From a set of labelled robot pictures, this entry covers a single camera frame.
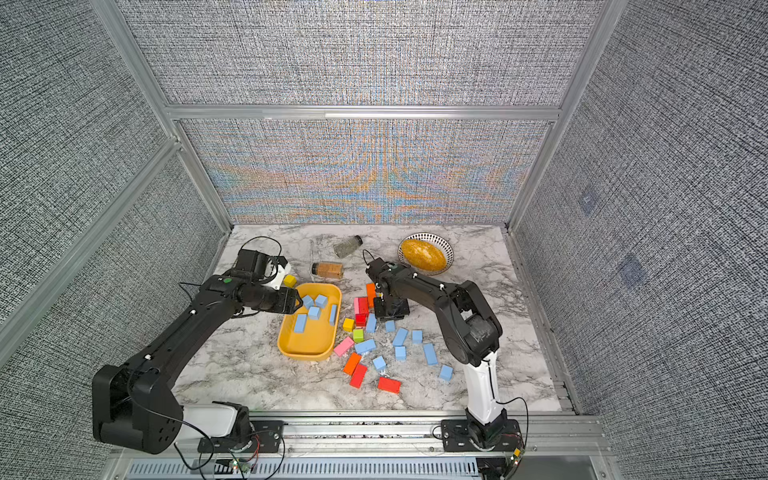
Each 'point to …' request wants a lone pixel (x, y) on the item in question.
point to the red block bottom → (389, 385)
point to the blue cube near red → (379, 363)
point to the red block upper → (363, 305)
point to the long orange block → (371, 293)
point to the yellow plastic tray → (311, 333)
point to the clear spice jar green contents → (347, 246)
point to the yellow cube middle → (348, 324)
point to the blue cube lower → (400, 353)
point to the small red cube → (361, 320)
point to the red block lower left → (358, 375)
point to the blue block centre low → (365, 346)
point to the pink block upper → (356, 307)
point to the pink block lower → (344, 347)
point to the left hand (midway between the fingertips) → (296, 298)
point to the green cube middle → (358, 335)
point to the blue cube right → (417, 336)
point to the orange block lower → (352, 362)
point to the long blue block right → (431, 354)
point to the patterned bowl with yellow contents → (426, 253)
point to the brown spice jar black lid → (328, 269)
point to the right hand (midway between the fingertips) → (385, 310)
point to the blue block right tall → (400, 337)
